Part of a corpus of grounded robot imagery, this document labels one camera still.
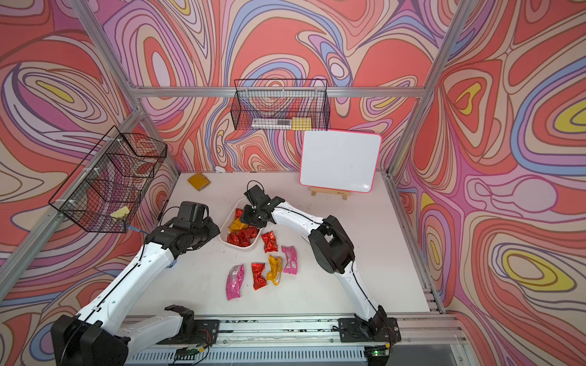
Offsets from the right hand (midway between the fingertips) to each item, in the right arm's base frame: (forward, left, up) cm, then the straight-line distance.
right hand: (245, 225), depth 92 cm
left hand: (-7, +7, +9) cm, 13 cm away
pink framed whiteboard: (+26, -42, +11) cm, 50 cm away
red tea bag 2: (-7, -10, -4) cm, 13 cm away
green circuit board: (-42, +15, -7) cm, 45 cm away
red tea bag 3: (+8, +4, -2) cm, 9 cm away
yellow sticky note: (-7, +35, +21) cm, 41 cm away
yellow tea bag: (-16, -13, -2) cm, 21 cm away
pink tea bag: (-21, +2, -4) cm, 22 cm away
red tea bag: (-21, -7, -4) cm, 22 cm away
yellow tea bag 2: (+1, +4, -1) cm, 4 cm away
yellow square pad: (+31, +28, -5) cm, 42 cm away
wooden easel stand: (+17, -44, -2) cm, 47 cm away
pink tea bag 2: (-17, -19, -3) cm, 25 cm away
